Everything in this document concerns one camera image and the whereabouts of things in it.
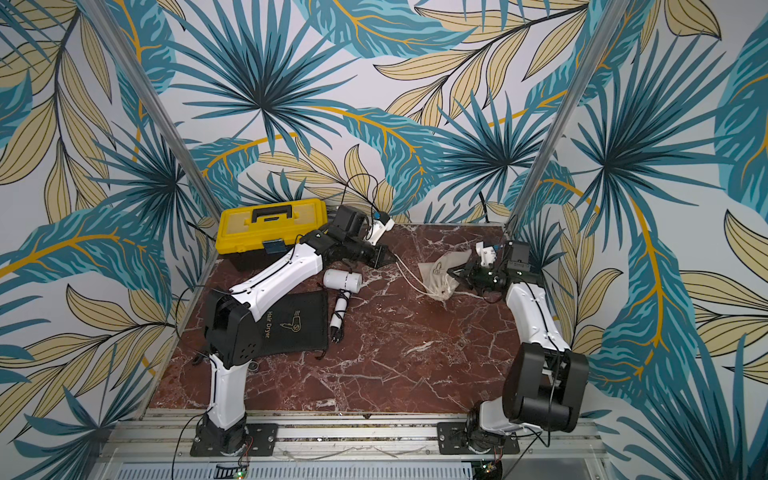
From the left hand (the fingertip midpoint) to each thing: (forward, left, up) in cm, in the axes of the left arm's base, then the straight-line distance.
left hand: (394, 260), depth 82 cm
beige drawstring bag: (+4, -14, -13) cm, 19 cm away
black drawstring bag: (-9, +29, -21) cm, 37 cm away
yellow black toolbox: (+13, +45, -6) cm, 48 cm away
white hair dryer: (+3, +15, -16) cm, 22 cm away
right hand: (-1, -16, -2) cm, 16 cm away
